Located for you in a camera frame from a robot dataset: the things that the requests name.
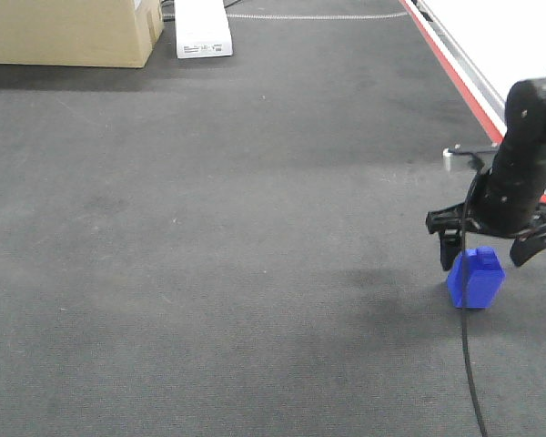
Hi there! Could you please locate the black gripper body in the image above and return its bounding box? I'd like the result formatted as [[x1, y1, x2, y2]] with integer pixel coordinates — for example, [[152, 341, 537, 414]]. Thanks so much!
[[426, 168, 546, 240]]

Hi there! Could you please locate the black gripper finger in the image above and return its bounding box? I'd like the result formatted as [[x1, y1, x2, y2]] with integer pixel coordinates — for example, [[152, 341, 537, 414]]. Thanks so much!
[[509, 221, 546, 269], [438, 226, 463, 273]]

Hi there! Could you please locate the blue plastic part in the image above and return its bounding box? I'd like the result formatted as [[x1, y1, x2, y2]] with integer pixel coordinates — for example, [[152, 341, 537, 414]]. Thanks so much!
[[445, 245, 507, 310]]

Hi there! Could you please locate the dark grey conveyor belt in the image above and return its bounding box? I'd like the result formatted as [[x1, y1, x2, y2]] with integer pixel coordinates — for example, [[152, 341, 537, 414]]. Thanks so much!
[[0, 0, 546, 437]]

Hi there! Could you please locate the white board panel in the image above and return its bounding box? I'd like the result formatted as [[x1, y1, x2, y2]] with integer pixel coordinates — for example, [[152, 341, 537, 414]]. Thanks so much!
[[417, 0, 546, 110]]

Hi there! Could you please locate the long white carton box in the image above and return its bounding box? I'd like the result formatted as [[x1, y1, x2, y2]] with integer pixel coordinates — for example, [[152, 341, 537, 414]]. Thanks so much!
[[174, 0, 235, 60]]

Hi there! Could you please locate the large brown cardboard box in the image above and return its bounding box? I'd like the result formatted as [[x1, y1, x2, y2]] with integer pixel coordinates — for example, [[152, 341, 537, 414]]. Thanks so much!
[[0, 0, 166, 69]]

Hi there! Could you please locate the thin black cable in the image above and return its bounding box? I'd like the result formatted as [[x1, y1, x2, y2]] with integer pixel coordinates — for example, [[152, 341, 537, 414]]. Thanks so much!
[[457, 170, 489, 437]]

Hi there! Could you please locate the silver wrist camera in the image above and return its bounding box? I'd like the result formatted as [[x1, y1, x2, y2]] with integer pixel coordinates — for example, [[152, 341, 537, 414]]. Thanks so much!
[[442, 143, 500, 173]]

